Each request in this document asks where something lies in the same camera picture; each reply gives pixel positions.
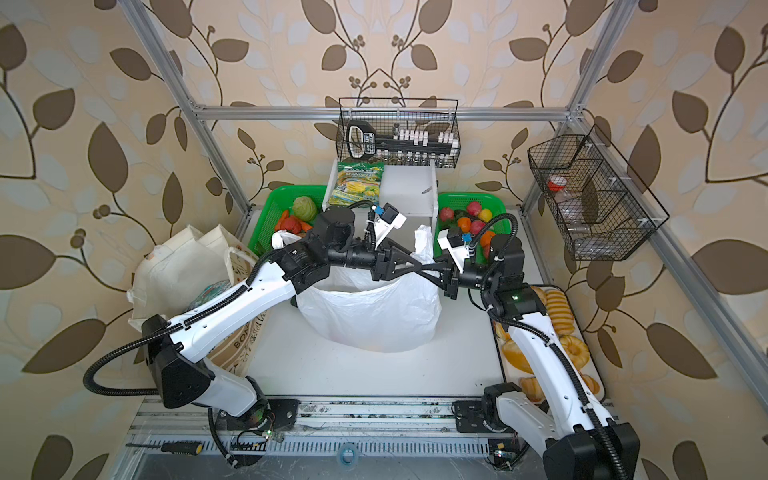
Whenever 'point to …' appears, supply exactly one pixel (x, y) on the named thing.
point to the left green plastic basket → (276, 203)
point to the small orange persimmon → (465, 224)
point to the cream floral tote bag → (188, 271)
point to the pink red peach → (476, 226)
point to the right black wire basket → (604, 209)
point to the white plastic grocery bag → (353, 309)
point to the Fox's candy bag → (212, 290)
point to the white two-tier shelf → (408, 190)
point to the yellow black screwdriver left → (180, 447)
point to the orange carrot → (280, 223)
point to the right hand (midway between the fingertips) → (419, 270)
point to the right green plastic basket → (460, 201)
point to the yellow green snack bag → (356, 182)
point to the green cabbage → (304, 208)
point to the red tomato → (292, 224)
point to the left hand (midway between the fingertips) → (420, 261)
